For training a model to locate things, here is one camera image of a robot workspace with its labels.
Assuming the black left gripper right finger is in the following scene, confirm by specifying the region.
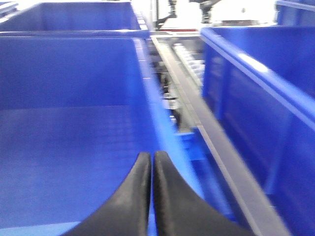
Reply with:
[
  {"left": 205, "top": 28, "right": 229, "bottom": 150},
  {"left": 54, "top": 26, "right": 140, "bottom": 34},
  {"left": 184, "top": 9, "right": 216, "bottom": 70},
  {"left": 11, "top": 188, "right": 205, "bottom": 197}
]
[{"left": 154, "top": 150, "right": 255, "bottom": 236}]

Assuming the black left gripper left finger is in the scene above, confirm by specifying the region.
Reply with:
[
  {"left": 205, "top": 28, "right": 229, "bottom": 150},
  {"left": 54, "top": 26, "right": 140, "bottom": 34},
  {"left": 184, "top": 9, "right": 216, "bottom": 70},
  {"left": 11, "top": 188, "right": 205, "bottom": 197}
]
[{"left": 61, "top": 151, "right": 152, "bottom": 236}]

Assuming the row of blue bins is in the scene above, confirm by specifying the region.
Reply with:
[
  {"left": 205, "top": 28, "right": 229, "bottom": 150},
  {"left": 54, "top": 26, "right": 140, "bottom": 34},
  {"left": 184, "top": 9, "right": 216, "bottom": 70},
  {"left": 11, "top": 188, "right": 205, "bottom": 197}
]
[{"left": 0, "top": 0, "right": 315, "bottom": 236}]

